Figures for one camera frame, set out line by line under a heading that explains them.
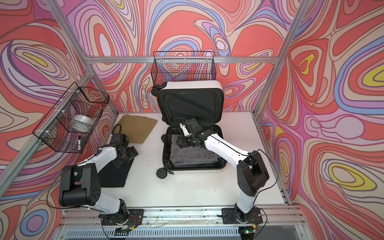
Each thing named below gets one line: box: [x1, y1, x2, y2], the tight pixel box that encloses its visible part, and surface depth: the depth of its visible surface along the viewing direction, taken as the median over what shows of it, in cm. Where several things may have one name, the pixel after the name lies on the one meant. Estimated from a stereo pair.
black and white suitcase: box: [151, 80, 228, 179], surface depth 89 cm
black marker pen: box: [78, 135, 81, 152], surface depth 73 cm
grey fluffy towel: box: [169, 134, 219, 166], surface depth 91 cm
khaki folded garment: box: [115, 114, 158, 144], surface depth 113 cm
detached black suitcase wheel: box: [156, 167, 175, 179], surface depth 86 cm
